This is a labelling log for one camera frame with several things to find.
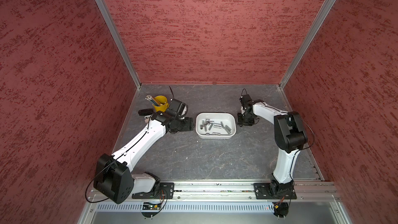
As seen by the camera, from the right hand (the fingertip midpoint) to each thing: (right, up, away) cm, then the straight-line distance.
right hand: (241, 125), depth 98 cm
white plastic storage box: (-17, 0, -1) cm, 17 cm away
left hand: (-33, +1, -17) cm, 37 cm away
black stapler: (-63, +8, +2) cm, 64 cm away
